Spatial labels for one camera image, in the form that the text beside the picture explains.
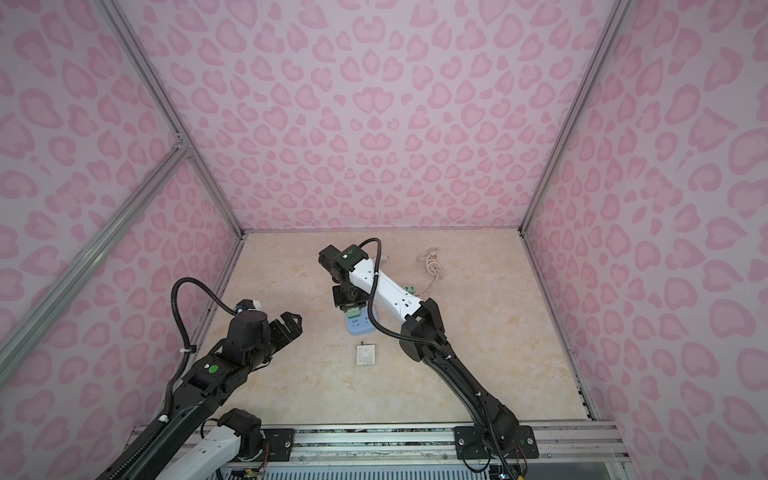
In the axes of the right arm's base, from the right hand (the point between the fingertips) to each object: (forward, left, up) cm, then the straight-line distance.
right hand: (347, 310), depth 91 cm
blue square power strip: (-3, -4, -3) cm, 6 cm away
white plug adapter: (-12, -6, -3) cm, 14 cm away
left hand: (-10, +10, +10) cm, 17 cm away
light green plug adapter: (-1, -2, 0) cm, 2 cm away
